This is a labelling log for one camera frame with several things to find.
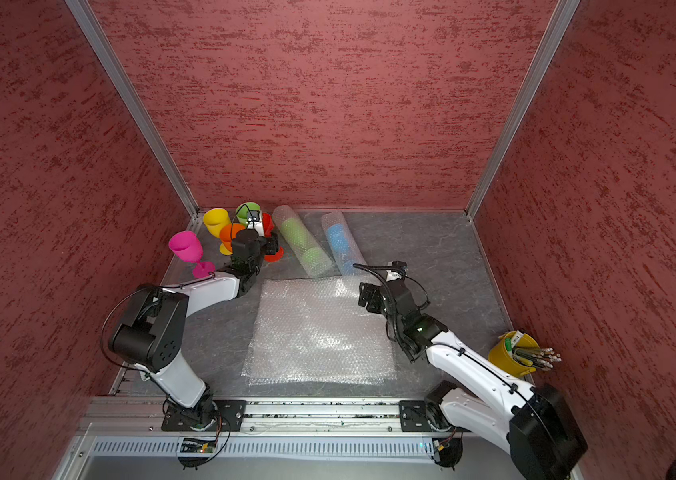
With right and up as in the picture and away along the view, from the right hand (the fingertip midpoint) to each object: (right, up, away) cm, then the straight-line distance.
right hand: (371, 293), depth 83 cm
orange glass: (-46, +17, +11) cm, 50 cm away
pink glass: (-58, +13, +9) cm, 60 cm away
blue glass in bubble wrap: (-9, +14, +19) cm, 25 cm away
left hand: (-33, +18, +10) cm, 39 cm away
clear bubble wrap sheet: (-17, -12, +4) cm, 21 cm away
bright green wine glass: (-44, +26, +20) cm, 55 cm away
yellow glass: (-52, +22, +17) cm, 59 cm away
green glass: (-18, +9, +14) cm, 25 cm away
